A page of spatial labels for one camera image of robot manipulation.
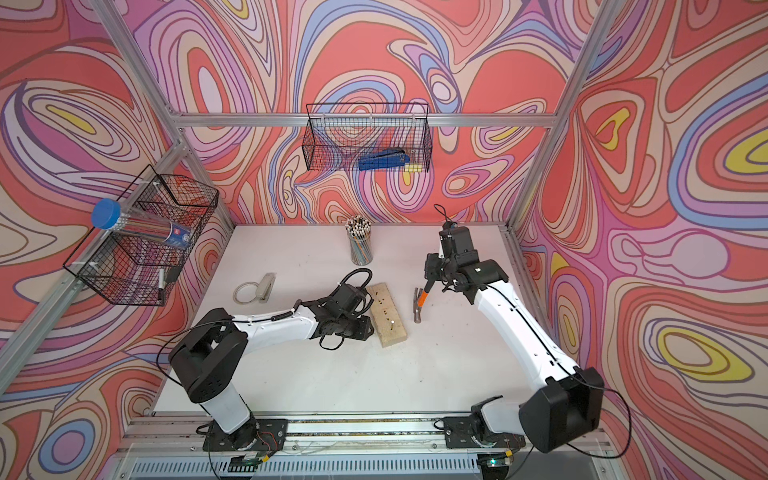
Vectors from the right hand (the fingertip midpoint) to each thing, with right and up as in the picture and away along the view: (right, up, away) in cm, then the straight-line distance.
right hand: (434, 271), depth 80 cm
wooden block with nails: (-13, -16, +10) cm, 22 cm away
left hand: (-16, -19, +8) cm, 26 cm away
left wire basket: (-77, +2, -10) cm, 77 cm away
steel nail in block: (-11, -16, +10) cm, 22 cm away
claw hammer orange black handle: (-2, -9, +11) cm, 14 cm away
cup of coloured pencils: (-22, +12, +15) cm, 29 cm away
